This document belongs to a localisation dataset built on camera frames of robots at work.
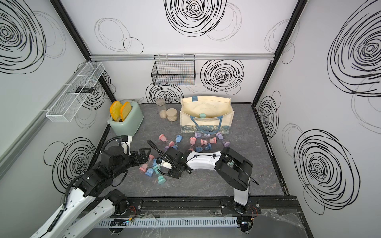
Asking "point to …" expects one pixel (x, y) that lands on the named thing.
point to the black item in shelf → (85, 89)
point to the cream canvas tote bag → (220, 114)
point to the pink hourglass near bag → (213, 140)
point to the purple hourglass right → (219, 135)
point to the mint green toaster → (130, 124)
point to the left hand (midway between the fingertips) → (144, 151)
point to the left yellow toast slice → (115, 108)
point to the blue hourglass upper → (178, 139)
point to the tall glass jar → (161, 104)
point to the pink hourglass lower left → (144, 166)
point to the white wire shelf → (68, 102)
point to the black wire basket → (174, 70)
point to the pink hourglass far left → (163, 138)
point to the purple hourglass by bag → (198, 135)
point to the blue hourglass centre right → (199, 148)
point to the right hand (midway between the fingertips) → (172, 168)
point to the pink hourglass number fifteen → (192, 142)
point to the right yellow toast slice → (125, 110)
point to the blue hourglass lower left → (150, 171)
